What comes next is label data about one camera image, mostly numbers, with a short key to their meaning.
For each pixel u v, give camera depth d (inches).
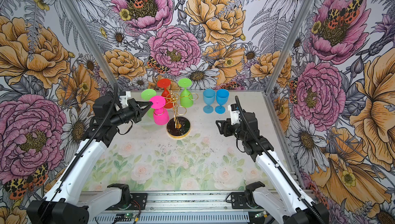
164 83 33.2
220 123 27.5
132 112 24.8
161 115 32.8
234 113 26.7
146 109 26.8
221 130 27.5
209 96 39.3
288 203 16.0
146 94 31.2
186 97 33.9
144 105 27.3
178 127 38.5
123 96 26.4
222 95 39.3
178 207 28.9
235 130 25.7
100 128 19.3
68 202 15.2
